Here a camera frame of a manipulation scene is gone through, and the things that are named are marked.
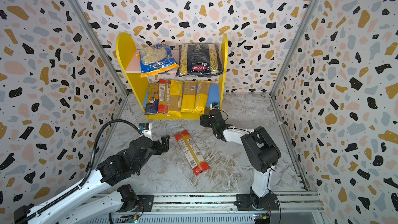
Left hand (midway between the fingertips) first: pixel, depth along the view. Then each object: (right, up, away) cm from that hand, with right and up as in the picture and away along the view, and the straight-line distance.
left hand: (162, 135), depth 72 cm
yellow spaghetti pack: (+1, +19, +26) cm, 32 cm away
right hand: (+18, +9, +23) cm, 31 cm away
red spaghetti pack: (-7, +25, +28) cm, 39 cm away
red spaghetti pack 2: (+11, -12, +17) cm, 24 cm away
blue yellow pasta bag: (-12, +15, +21) cm, 28 cm away
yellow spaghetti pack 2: (+9, +15, +20) cm, 27 cm away
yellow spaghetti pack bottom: (+17, +19, +23) cm, 35 cm away
